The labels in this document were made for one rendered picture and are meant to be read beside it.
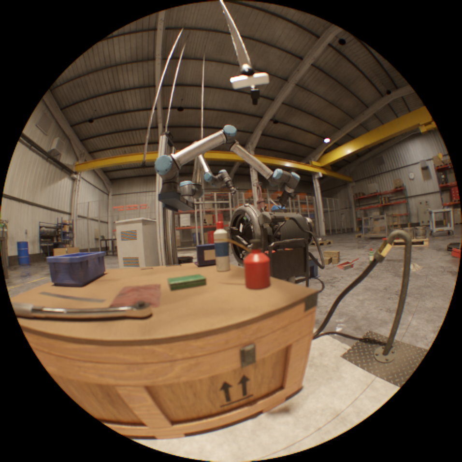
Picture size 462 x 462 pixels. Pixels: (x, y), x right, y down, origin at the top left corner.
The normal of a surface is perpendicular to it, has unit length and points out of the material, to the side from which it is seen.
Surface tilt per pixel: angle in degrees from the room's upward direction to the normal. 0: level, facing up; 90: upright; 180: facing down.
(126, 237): 90
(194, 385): 90
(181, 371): 90
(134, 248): 90
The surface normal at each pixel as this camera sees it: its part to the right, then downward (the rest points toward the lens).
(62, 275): 0.36, -0.05
